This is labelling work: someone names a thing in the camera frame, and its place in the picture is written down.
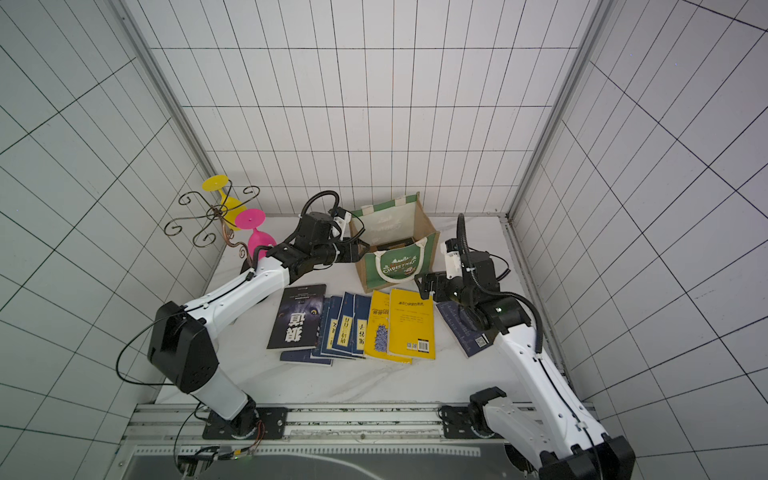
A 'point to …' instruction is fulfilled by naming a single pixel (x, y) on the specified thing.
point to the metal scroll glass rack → (218, 214)
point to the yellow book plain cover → (411, 327)
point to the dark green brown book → (396, 244)
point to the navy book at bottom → (303, 357)
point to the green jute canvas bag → (392, 220)
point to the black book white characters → (298, 318)
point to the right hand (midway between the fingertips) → (433, 269)
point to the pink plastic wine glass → (250, 219)
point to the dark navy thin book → (471, 342)
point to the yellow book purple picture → (377, 331)
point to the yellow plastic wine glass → (231, 206)
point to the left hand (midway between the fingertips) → (361, 252)
